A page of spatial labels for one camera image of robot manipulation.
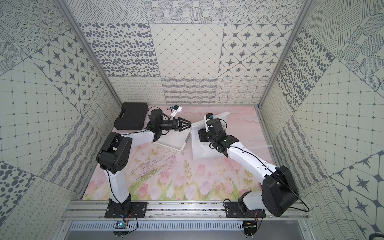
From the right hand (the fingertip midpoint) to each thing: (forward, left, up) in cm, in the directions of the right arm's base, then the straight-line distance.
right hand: (203, 132), depth 84 cm
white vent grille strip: (-43, +21, -17) cm, 51 cm away
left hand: (+2, +7, +6) cm, 9 cm away
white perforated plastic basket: (+3, +19, -15) cm, 24 cm away
